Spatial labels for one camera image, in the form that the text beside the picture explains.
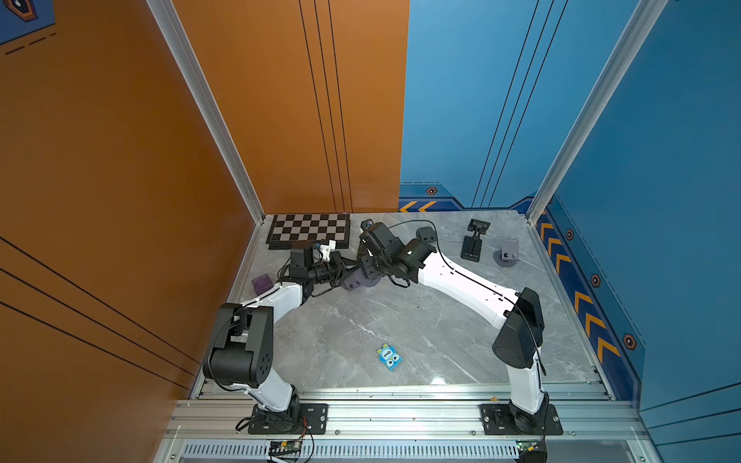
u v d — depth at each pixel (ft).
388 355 2.72
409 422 2.44
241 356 1.50
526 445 2.37
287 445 2.33
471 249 3.45
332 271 2.60
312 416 2.43
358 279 2.71
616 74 2.59
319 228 3.69
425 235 3.68
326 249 2.78
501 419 2.38
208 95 2.78
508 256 3.36
